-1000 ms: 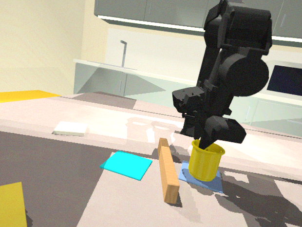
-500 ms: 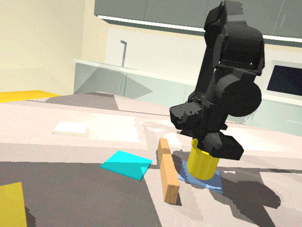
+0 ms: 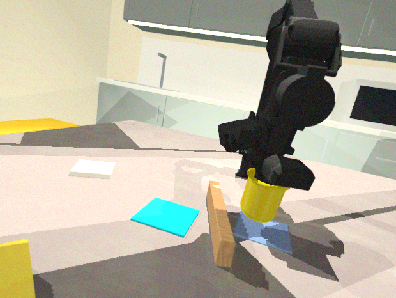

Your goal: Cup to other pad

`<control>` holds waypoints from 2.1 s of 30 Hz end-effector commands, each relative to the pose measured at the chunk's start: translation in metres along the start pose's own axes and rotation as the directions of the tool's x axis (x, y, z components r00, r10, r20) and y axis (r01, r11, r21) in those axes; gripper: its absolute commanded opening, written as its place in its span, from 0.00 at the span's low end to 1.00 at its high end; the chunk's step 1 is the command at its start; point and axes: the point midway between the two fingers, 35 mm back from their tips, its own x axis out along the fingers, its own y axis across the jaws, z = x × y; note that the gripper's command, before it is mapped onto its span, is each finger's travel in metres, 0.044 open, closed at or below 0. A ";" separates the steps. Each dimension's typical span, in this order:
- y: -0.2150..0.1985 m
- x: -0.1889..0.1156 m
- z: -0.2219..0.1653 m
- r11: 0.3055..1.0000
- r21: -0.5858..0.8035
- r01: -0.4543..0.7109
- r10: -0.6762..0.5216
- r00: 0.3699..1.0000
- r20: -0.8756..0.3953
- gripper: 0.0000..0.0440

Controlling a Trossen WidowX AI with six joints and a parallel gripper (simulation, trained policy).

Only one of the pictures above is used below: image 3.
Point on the yellow cup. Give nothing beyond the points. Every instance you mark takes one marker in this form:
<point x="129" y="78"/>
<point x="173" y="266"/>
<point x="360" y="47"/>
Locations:
<point x="260" y="201"/>

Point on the wooden beam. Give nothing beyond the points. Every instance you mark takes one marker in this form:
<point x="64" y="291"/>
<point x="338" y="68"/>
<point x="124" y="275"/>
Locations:
<point x="221" y="232"/>

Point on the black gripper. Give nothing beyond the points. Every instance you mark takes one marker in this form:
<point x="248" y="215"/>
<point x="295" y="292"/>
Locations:
<point x="271" y="167"/>

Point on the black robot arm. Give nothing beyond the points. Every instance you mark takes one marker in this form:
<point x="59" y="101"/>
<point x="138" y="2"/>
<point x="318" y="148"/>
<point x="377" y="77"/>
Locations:
<point x="298" y="44"/>

